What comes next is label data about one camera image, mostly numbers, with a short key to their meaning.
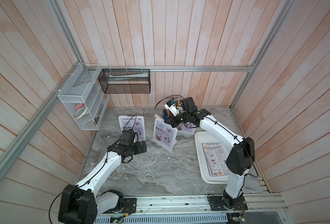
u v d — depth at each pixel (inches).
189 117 25.3
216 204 28.9
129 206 28.9
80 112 31.9
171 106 28.9
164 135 34.9
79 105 32.2
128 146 25.0
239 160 18.8
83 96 27.1
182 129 39.7
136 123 35.3
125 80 40.6
